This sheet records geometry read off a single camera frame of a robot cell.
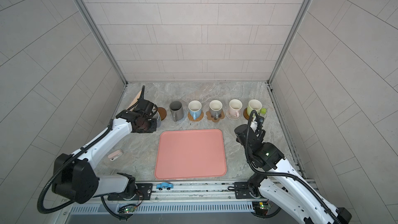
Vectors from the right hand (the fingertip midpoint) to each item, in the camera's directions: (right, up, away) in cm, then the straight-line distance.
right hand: (242, 130), depth 75 cm
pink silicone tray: (-27, -15, +9) cm, 32 cm away
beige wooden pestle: (-65, +14, +26) cm, 72 cm away
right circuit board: (+6, -33, -7) cm, 34 cm away
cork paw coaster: (-13, +2, +21) cm, 25 cm away
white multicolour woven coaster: (-3, +4, +21) cm, 22 cm away
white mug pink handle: (0, +11, +19) cm, 22 cm away
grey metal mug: (-36, +9, +14) cm, 39 cm away
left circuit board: (-51, -31, -11) cm, 60 cm away
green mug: (+12, +11, +19) cm, 25 cm away
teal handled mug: (-12, +10, +18) cm, 24 cm away
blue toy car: (-37, -24, -5) cm, 45 cm away
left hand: (-46, +1, +9) cm, 46 cm away
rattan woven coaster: (-22, +3, +21) cm, 31 cm away
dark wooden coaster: (+8, +5, +24) cm, 25 cm away
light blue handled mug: (-25, +10, +18) cm, 32 cm away
